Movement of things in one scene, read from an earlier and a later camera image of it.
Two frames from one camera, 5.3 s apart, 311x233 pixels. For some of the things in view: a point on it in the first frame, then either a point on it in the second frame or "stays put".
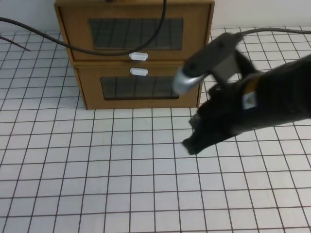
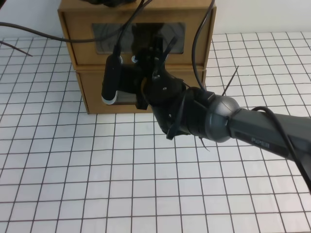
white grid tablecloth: x=65 y=169 stays put
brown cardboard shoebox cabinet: x=143 y=80 stays put
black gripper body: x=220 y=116 to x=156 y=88
